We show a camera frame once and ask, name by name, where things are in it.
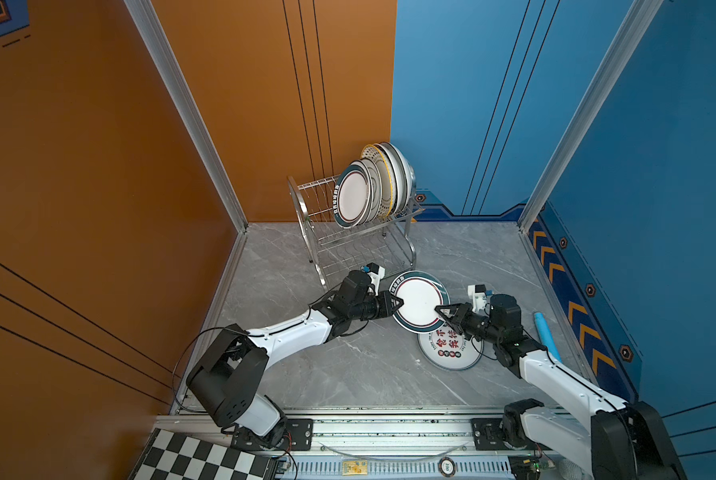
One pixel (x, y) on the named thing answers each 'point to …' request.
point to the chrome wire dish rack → (351, 246)
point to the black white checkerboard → (172, 455)
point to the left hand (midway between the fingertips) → (405, 302)
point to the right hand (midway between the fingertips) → (434, 311)
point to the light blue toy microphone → (545, 335)
